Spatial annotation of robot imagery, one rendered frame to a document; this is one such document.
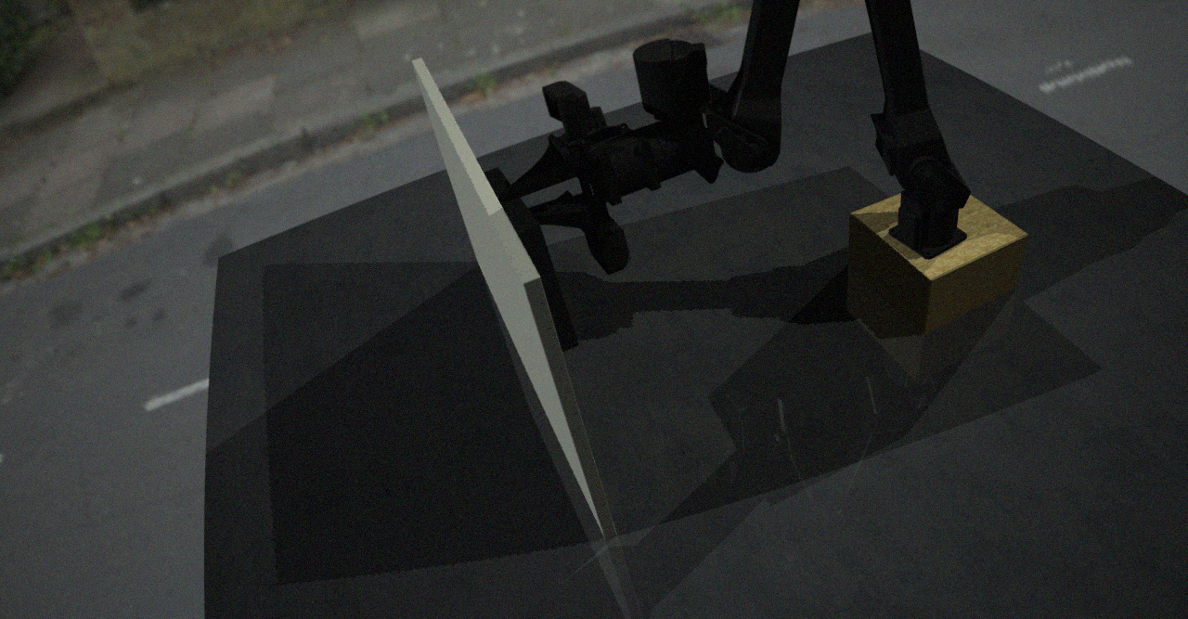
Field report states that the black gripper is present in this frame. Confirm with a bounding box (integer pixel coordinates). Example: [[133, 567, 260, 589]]
[[499, 81, 666, 274]]

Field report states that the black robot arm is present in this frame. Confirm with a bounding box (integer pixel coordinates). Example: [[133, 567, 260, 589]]
[[633, 0, 971, 260]]

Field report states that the black picture frame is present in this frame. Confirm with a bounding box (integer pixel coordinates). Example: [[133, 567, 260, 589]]
[[484, 168, 579, 352]]

